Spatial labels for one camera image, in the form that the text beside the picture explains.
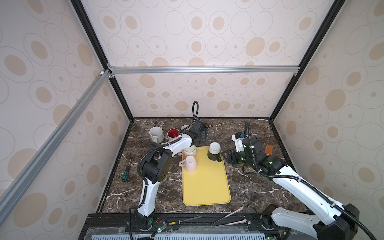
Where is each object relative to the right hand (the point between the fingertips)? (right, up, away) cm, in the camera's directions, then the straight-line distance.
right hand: (225, 153), depth 76 cm
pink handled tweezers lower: (+7, -33, -3) cm, 34 cm away
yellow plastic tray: (-7, -20, +11) cm, 24 cm away
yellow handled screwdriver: (-24, -34, -2) cm, 41 cm away
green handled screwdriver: (-56, -15, +10) cm, 59 cm away
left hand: (-10, +12, +21) cm, 26 cm away
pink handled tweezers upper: (+4, -31, 0) cm, 31 cm away
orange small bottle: (+33, -1, +22) cm, 40 cm away
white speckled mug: (-42, +9, +27) cm, 51 cm away
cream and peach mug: (-19, -1, +13) cm, 23 cm away
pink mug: (-19, -8, +9) cm, 22 cm away
